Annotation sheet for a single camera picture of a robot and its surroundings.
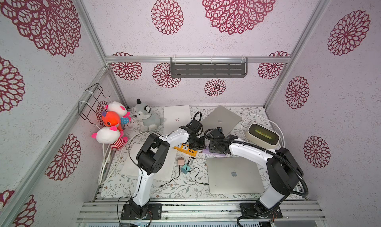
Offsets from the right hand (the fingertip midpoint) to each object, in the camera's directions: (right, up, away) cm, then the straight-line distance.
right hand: (212, 146), depth 91 cm
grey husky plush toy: (-41, +15, +9) cm, 44 cm away
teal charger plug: (-17, -12, -5) cm, 22 cm away
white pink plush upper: (-61, +25, +4) cm, 65 cm away
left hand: (-4, -2, +3) cm, 5 cm away
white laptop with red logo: (-25, +18, +22) cm, 38 cm away
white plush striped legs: (-56, +7, -11) cm, 57 cm away
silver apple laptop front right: (+11, -16, -6) cm, 20 cm away
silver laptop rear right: (+11, +19, +27) cm, 35 cm away
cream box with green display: (+34, +5, +7) cm, 35 cm away
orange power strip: (-16, -2, +4) cm, 17 cm away
